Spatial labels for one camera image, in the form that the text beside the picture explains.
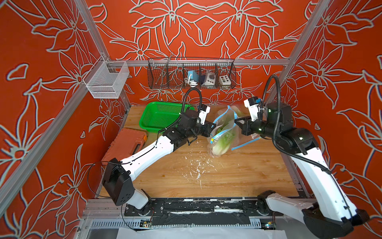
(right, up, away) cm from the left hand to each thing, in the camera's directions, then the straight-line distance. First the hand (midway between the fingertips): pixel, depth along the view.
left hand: (216, 124), depth 71 cm
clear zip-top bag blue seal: (+3, +3, -3) cm, 6 cm away
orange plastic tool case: (-53, -13, +21) cm, 59 cm away
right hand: (+5, +2, -8) cm, 10 cm away
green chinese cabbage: (+4, -12, +8) cm, 15 cm away
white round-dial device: (0, +28, +19) cm, 34 cm away
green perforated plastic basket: (-38, +5, +39) cm, 55 cm away
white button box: (+10, +26, +22) cm, 35 cm away
